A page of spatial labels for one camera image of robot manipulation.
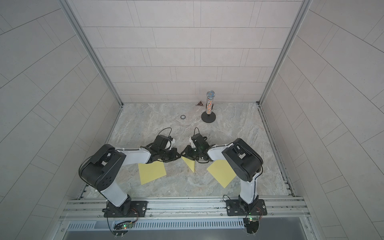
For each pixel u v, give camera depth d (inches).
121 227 25.8
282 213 27.4
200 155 29.0
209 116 42.2
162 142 29.0
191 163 33.1
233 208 28.0
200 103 45.6
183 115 42.8
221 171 31.8
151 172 33.0
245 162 19.3
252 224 26.7
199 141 29.2
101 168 18.0
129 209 26.1
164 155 30.3
